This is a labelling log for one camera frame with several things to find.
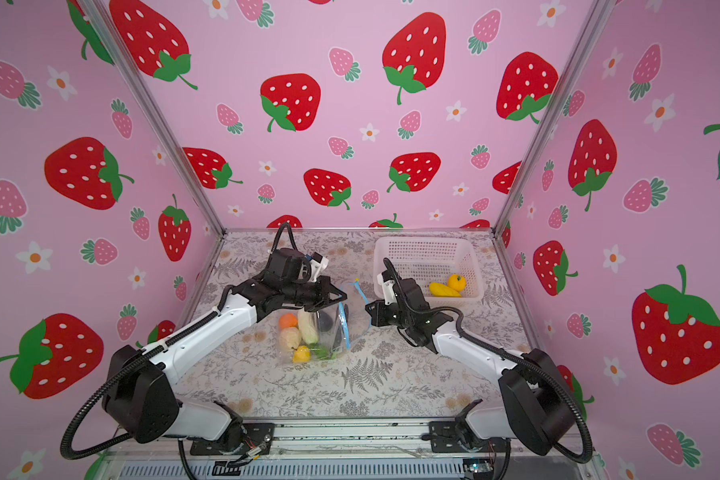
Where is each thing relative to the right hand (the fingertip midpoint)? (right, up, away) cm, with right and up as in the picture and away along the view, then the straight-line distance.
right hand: (364, 306), depth 83 cm
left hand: (-4, +4, -7) cm, 9 cm away
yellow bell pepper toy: (+31, +6, +15) cm, 35 cm away
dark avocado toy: (-12, -5, +6) cm, 14 cm away
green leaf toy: (-12, -13, +1) cm, 18 cm away
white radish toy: (-18, -7, +9) cm, 21 cm away
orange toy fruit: (-24, -5, +7) cm, 25 cm away
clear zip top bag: (-12, -10, +9) cm, 19 cm away
